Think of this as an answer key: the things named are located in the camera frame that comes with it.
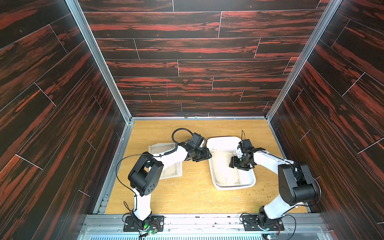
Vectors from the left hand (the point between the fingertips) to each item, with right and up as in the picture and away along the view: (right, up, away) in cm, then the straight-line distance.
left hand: (211, 157), depth 90 cm
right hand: (+17, -6, +5) cm, 19 cm away
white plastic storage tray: (+8, -12, -1) cm, 15 cm away
